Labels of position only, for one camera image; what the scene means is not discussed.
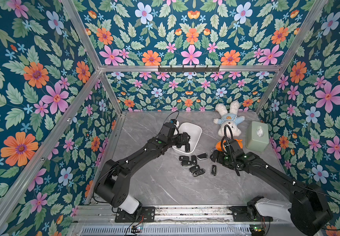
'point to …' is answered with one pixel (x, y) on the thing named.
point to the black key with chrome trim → (199, 172)
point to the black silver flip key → (202, 156)
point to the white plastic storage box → (194, 131)
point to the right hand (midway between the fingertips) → (215, 158)
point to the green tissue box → (257, 136)
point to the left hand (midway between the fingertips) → (186, 135)
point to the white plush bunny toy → (230, 118)
